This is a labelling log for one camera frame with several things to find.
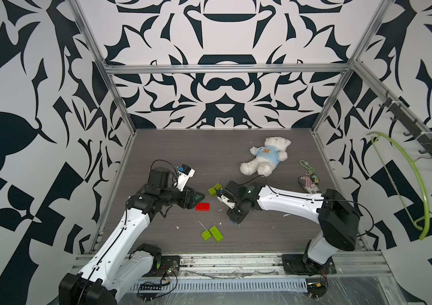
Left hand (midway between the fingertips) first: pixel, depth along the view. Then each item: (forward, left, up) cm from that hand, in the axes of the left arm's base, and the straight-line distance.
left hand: (196, 190), depth 77 cm
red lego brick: (-1, -2, -14) cm, 14 cm away
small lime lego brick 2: (-13, -3, -15) cm, 20 cm away
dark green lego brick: (-5, -1, +3) cm, 6 cm away
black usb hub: (-30, +19, -19) cm, 40 cm away
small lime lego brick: (+6, -6, -14) cm, 17 cm away
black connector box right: (-33, -44, -18) cm, 58 cm away
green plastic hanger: (-17, -70, +14) cm, 74 cm away
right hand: (-5, -15, -12) cm, 20 cm away
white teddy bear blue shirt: (+21, -35, -8) cm, 41 cm away
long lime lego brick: (-12, -8, -17) cm, 22 cm away
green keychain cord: (+17, -59, -16) cm, 63 cm away
